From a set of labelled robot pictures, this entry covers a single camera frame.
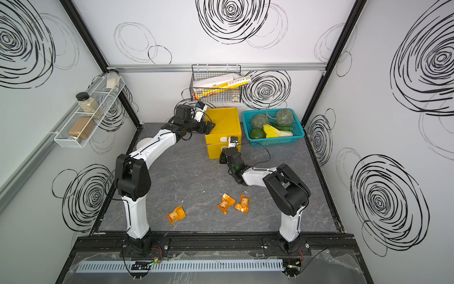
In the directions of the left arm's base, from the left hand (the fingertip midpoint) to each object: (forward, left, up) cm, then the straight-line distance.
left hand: (207, 121), depth 93 cm
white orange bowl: (-1, +40, -17) cm, 44 cm away
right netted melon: (+13, -45, -7) cm, 48 cm away
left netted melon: (+13, -30, -10) cm, 34 cm away
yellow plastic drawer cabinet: (-3, -11, +1) cm, 11 cm away
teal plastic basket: (+6, -54, -12) cm, 56 cm away
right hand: (-11, -10, -9) cm, 17 cm away
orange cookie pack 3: (-37, -20, -21) cm, 47 cm away
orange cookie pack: (-41, +11, -21) cm, 48 cm away
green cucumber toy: (+9, -43, -12) cm, 45 cm away
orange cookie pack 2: (-35, -12, -20) cm, 42 cm away
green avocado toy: (+4, -29, -13) cm, 32 cm away
